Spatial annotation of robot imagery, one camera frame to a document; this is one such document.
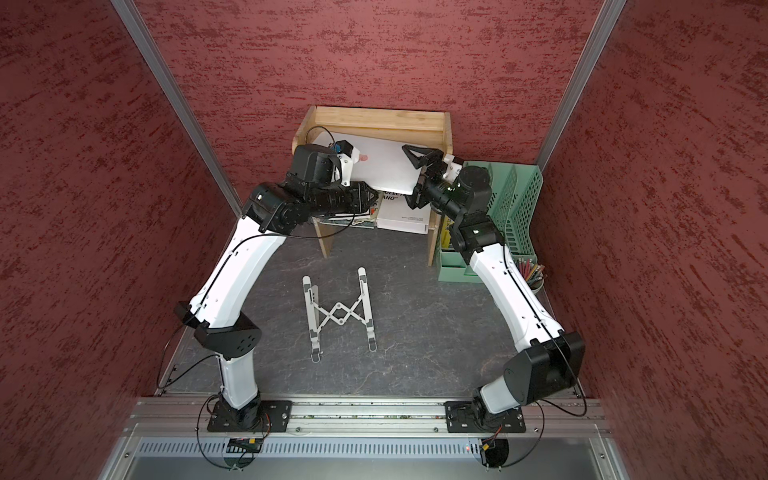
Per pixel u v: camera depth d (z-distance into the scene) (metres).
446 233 0.85
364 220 0.89
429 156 0.58
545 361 0.40
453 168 0.65
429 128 0.81
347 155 0.59
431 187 0.59
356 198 0.57
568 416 0.76
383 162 0.72
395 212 0.85
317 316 0.88
